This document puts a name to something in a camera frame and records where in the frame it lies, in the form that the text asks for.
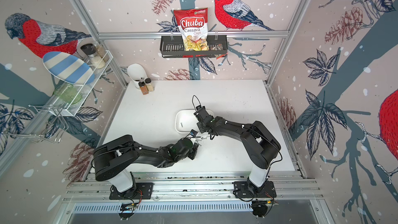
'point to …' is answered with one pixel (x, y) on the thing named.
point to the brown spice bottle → (143, 88)
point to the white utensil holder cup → (136, 71)
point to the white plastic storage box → (185, 121)
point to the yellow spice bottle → (150, 85)
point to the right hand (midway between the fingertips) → (204, 121)
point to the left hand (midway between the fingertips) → (200, 144)
